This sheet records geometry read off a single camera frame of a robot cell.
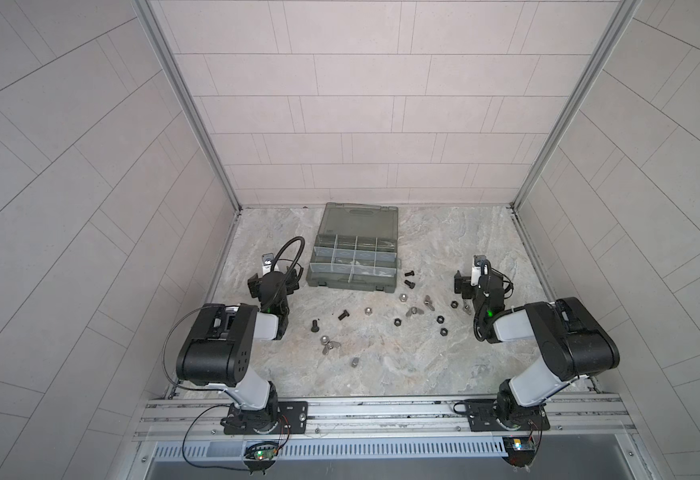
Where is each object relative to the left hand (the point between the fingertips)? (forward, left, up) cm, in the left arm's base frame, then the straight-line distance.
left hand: (279, 263), depth 93 cm
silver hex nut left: (-22, -16, -5) cm, 27 cm away
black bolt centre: (-14, -21, -5) cm, 26 cm away
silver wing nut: (-11, -47, -5) cm, 48 cm away
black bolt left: (-19, -13, -4) cm, 23 cm away
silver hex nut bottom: (-28, -25, -5) cm, 38 cm away
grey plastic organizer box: (+8, -24, -2) cm, 25 cm away
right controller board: (-47, -63, -5) cm, 79 cm away
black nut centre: (-17, -37, -5) cm, 41 cm away
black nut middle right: (-16, -49, -5) cm, 52 cm away
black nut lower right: (-19, -50, -5) cm, 54 cm away
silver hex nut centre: (-13, -28, -5) cm, 32 cm away
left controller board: (-48, -4, -2) cm, 48 cm away
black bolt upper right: (0, -43, -5) cm, 43 cm away
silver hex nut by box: (-9, -39, -5) cm, 40 cm away
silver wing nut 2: (-24, -18, -4) cm, 30 cm away
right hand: (0, -62, -2) cm, 62 cm away
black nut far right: (-11, -55, -5) cm, 56 cm away
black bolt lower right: (-4, -42, -5) cm, 42 cm away
